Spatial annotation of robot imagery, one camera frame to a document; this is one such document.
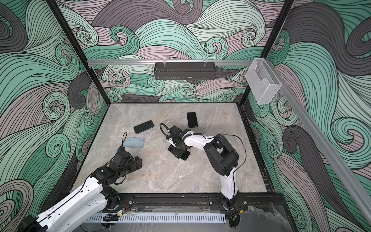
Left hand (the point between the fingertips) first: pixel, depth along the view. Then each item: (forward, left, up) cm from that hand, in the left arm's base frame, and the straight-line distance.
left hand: (137, 162), depth 83 cm
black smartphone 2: (+30, +3, -6) cm, 30 cm away
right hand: (+10, -26, -4) cm, 28 cm away
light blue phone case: (+16, +7, -5) cm, 18 cm away
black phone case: (+38, -34, -6) cm, 51 cm away
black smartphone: (+5, -29, -1) cm, 29 cm away
